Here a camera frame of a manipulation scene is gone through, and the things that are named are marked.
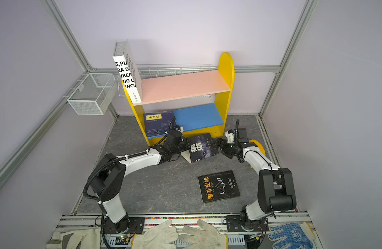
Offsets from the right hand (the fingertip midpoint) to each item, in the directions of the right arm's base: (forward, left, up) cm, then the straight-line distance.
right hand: (216, 149), depth 89 cm
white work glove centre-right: (-42, +6, -10) cm, 44 cm away
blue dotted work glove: (-41, -36, -11) cm, 55 cm away
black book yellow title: (-19, 0, -9) cm, 21 cm away
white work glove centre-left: (-41, +28, -10) cm, 51 cm away
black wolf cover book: (+3, +9, -3) cm, 10 cm away
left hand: (+2, +13, +3) cm, 13 cm away
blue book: (+12, +35, +8) cm, 38 cm away
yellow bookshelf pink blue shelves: (+41, +13, 0) cm, 43 cm away
